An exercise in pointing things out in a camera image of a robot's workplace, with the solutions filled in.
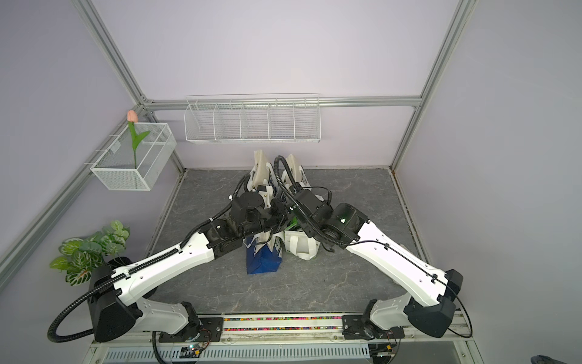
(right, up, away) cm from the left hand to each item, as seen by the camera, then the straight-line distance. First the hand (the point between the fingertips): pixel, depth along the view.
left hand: (304, 209), depth 67 cm
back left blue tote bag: (-16, +13, +19) cm, 28 cm away
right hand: (+3, 0, +2) cm, 4 cm away
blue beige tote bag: (-14, -16, +12) cm, 25 cm away
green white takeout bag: (-2, -11, +3) cm, 11 cm away
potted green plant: (-61, -14, -2) cm, 63 cm away
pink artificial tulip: (-62, +25, +16) cm, 69 cm away
